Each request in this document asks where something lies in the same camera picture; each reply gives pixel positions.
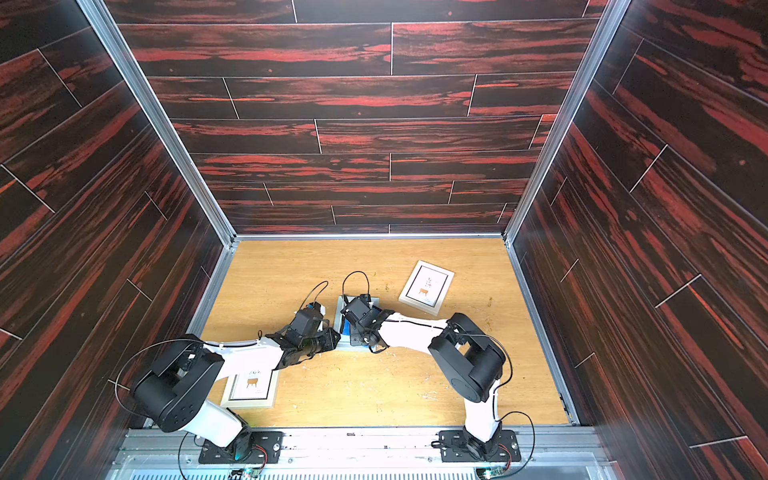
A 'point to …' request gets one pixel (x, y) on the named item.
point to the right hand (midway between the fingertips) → (364, 330)
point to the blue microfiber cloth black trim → (346, 327)
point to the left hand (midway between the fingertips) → (341, 339)
